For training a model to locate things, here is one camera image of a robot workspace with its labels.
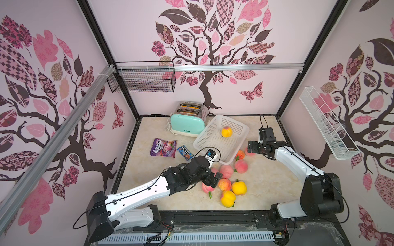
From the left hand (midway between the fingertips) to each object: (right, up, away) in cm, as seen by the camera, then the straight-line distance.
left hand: (212, 173), depth 72 cm
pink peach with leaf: (-2, -10, +7) cm, 13 cm away
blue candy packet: (-16, +6, +25) cm, 31 cm away
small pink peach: (+25, +6, +23) cm, 35 cm away
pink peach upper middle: (+9, -2, +11) cm, 15 cm away
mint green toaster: (-13, +28, +26) cm, 40 cm away
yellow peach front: (+8, -14, +4) cm, 17 cm away
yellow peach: (+12, +20, +31) cm, 39 cm away
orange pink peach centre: (+7, -8, +9) cm, 14 cm away
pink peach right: (+18, 0, +15) cm, 23 cm away
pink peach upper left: (+2, -2, +13) cm, 14 cm away
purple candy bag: (-32, +9, +28) cm, 43 cm away
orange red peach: (+19, +5, +20) cm, 28 cm away
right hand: (+28, +10, +17) cm, 34 cm away
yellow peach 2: (+15, -10, +7) cm, 19 cm away
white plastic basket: (+12, +9, +28) cm, 32 cm away
